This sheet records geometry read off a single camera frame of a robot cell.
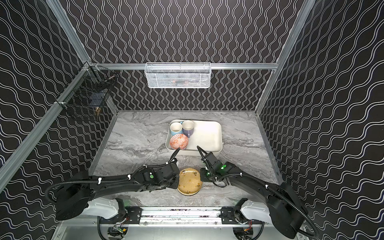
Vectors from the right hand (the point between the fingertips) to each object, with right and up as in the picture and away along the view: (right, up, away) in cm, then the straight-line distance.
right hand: (202, 177), depth 83 cm
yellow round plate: (-7, -3, 0) cm, 8 cm away
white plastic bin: (+5, +22, +24) cm, 33 cm away
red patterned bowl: (-15, +19, +14) cm, 28 cm away
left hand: (-12, -1, -3) cm, 12 cm away
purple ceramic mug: (-9, +28, +23) cm, 37 cm away
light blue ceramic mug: (-17, +27, +18) cm, 37 cm away
